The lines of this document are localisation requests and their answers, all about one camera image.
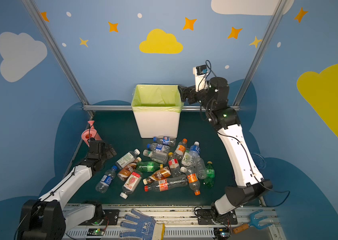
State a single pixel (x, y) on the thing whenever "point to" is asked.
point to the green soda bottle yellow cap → (148, 166)
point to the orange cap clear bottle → (180, 149)
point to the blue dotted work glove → (144, 230)
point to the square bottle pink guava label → (131, 183)
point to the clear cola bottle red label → (165, 184)
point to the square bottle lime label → (186, 160)
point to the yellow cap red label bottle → (174, 167)
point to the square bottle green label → (127, 159)
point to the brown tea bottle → (124, 171)
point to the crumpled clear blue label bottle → (168, 140)
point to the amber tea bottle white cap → (162, 174)
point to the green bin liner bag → (157, 97)
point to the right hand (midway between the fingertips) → (189, 82)
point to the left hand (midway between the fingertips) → (109, 151)
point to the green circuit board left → (95, 232)
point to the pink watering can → (90, 133)
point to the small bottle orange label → (194, 183)
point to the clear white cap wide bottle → (159, 156)
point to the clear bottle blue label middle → (160, 147)
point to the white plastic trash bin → (155, 124)
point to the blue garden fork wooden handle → (254, 222)
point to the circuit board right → (221, 233)
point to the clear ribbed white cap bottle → (201, 168)
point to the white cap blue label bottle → (195, 150)
